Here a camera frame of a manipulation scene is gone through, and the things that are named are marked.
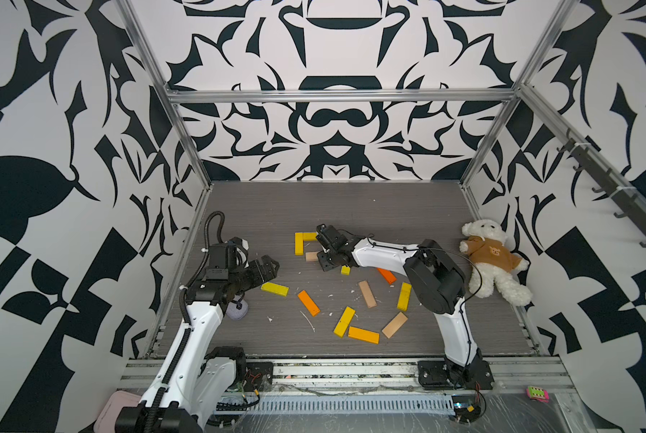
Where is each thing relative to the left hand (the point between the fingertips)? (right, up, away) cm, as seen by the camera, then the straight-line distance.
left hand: (263, 266), depth 81 cm
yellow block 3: (+26, -4, +13) cm, 29 cm away
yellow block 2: (+2, -9, +8) cm, 12 cm away
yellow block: (+9, +4, +19) cm, 21 cm away
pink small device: (+73, -30, -11) cm, 79 cm away
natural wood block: (+14, 0, +15) cm, 20 cm away
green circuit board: (+55, -35, -10) cm, 66 cm away
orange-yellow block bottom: (+30, -20, 0) cm, 36 cm away
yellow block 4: (+24, -17, +2) cm, 30 cm away
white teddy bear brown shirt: (+73, -1, +8) cm, 74 cm away
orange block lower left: (+13, -13, +6) cm, 20 cm away
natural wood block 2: (+32, -11, +8) cm, 35 cm away
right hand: (+18, +1, +17) cm, 24 cm away
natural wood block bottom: (+39, -18, +1) cm, 43 cm away
